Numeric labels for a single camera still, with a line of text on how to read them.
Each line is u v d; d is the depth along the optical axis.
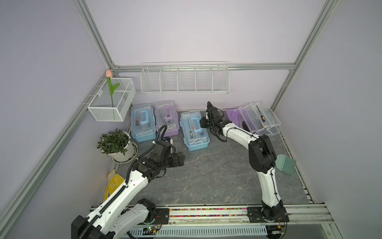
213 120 0.77
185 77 0.98
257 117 1.11
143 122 0.99
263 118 0.99
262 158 0.55
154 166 0.53
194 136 0.94
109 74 0.85
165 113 1.04
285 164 0.91
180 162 0.69
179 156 0.70
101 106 0.77
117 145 0.81
